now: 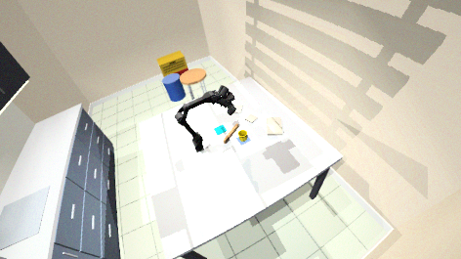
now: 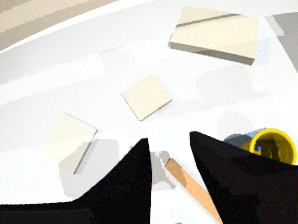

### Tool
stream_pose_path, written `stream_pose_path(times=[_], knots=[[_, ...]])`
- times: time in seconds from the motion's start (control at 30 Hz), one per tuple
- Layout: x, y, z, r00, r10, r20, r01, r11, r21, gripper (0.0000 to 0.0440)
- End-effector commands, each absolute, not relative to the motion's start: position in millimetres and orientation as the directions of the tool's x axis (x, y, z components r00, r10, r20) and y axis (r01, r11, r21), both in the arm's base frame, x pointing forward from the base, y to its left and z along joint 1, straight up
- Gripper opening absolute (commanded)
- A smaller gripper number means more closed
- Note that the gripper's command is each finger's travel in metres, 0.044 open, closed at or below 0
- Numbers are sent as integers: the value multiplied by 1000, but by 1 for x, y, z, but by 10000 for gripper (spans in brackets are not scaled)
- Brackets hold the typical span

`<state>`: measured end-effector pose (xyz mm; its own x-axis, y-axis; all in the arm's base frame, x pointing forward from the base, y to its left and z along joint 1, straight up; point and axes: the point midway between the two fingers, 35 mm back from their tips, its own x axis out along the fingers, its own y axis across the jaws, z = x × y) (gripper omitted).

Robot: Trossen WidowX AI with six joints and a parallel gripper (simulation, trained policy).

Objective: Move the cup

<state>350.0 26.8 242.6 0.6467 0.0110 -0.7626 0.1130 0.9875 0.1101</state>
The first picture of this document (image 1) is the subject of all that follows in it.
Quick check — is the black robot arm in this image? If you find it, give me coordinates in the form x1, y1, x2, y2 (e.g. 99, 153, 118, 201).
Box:
175, 85, 235, 152

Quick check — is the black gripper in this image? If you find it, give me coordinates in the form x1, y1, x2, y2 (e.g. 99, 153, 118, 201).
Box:
220, 97, 236, 115

